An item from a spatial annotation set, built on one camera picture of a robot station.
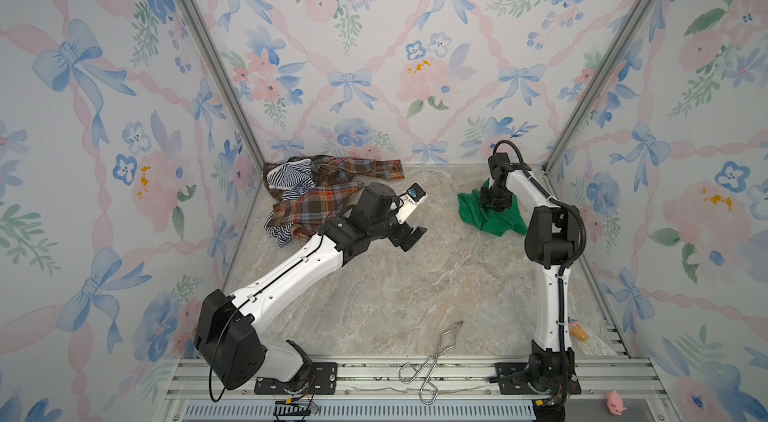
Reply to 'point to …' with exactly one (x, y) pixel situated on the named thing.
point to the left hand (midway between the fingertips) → (413, 212)
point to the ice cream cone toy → (576, 330)
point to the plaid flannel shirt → (337, 182)
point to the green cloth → (496, 222)
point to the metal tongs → (407, 373)
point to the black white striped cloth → (292, 176)
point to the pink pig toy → (614, 402)
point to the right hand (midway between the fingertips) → (489, 205)
